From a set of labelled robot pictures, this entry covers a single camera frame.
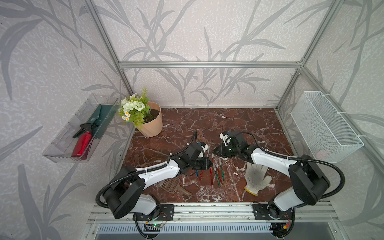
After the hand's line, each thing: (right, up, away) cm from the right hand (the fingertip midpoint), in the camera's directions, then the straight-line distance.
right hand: (212, 151), depth 85 cm
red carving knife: (0, -3, -1) cm, 4 cm away
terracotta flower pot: (-35, +16, +4) cm, 39 cm away
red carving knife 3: (+5, -15, +1) cm, 16 cm away
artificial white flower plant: (-42, +24, -7) cm, 48 cm away
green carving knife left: (+2, -10, +4) cm, 11 cm away
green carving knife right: (+6, -12, +3) cm, 14 cm away
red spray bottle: (-55, +12, -24) cm, 61 cm away
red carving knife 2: (-6, -14, +1) cm, 15 cm away
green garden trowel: (-55, +19, -13) cm, 59 cm away
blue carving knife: (-8, -13, +1) cm, 16 cm away
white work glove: (+24, -17, -2) cm, 30 cm away
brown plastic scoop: (-22, -19, -3) cm, 29 cm away
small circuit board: (-27, -33, -15) cm, 45 cm away
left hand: (+1, -7, -4) cm, 8 cm away
